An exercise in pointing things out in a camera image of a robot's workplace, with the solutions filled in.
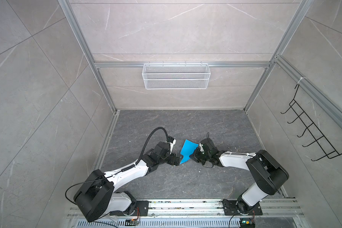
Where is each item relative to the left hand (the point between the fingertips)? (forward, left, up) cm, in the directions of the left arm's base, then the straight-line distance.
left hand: (177, 151), depth 84 cm
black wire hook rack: (-14, -64, +23) cm, 69 cm away
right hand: (+1, -8, -8) cm, 11 cm away
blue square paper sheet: (+6, -9, -8) cm, 13 cm away
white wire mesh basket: (+50, 0, +19) cm, 54 cm away
